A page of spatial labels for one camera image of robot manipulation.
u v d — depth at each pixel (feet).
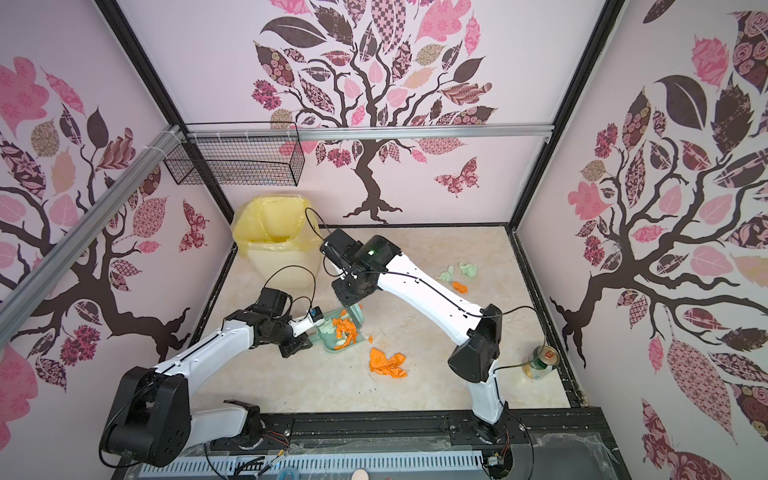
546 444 2.35
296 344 2.49
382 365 2.78
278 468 2.28
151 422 1.33
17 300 1.64
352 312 2.55
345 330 2.89
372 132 3.08
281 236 3.22
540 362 2.49
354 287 2.00
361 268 1.60
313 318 2.52
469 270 3.47
